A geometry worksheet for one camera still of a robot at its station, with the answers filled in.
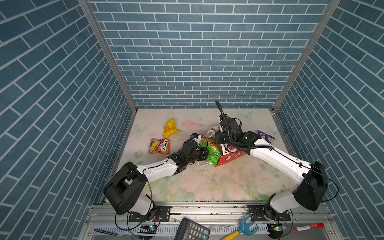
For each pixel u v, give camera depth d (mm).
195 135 780
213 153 824
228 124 584
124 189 428
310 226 696
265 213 671
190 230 679
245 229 680
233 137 597
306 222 722
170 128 1044
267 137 992
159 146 938
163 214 736
